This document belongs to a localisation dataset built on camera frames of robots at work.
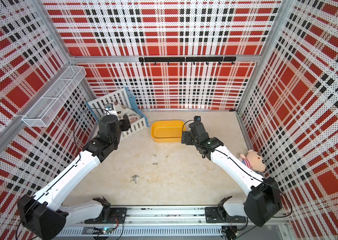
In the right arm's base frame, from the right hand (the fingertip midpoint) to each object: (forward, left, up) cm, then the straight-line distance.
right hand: (191, 135), depth 82 cm
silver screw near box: (-2, +23, -19) cm, 30 cm away
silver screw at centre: (-3, +15, -20) cm, 25 cm away
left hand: (+5, +36, +11) cm, 38 cm away
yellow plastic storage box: (+17, +16, -19) cm, 30 cm away
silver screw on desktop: (-8, +22, -19) cm, 30 cm away
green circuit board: (-42, +42, -17) cm, 62 cm away
